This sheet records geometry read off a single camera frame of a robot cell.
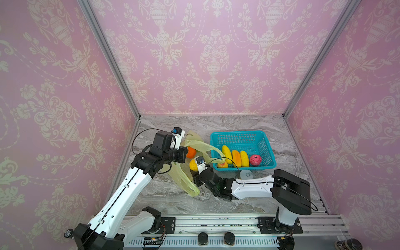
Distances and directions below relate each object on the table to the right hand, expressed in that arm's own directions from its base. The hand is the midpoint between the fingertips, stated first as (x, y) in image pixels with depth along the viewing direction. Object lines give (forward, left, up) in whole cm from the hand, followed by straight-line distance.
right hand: (195, 168), depth 82 cm
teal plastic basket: (+21, -38, -9) cm, 45 cm away
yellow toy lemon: (0, +1, +4) cm, 4 cm away
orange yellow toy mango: (+8, -24, -6) cm, 26 cm away
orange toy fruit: (+12, +3, -5) cm, 13 cm away
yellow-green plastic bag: (+9, -1, +6) cm, 11 cm away
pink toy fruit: (+6, -35, -5) cm, 36 cm away
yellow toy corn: (+11, -19, -6) cm, 23 cm away
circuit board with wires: (-30, +21, -13) cm, 39 cm away
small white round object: (-2, -27, -5) cm, 28 cm away
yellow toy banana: (+8, -29, -6) cm, 31 cm away
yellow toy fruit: (+4, -16, -5) cm, 17 cm away
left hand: (+2, +2, +14) cm, 14 cm away
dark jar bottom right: (-35, -62, -1) cm, 71 cm away
